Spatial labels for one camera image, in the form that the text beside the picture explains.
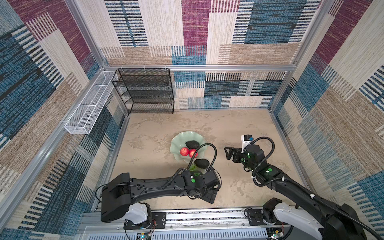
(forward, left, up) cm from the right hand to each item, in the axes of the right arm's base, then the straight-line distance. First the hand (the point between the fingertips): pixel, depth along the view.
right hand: (231, 150), depth 83 cm
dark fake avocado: (+11, +22, -10) cm, 26 cm away
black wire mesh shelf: (+50, +55, +4) cm, 74 cm away
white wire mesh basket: (+21, +87, +5) cm, 90 cm away
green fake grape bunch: (-6, +21, -8) cm, 24 cm away
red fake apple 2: (+4, +22, -8) cm, 24 cm away
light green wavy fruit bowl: (+14, +30, -10) cm, 34 cm away
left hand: (-20, +13, -6) cm, 25 cm away
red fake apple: (+5, +26, -8) cm, 28 cm away
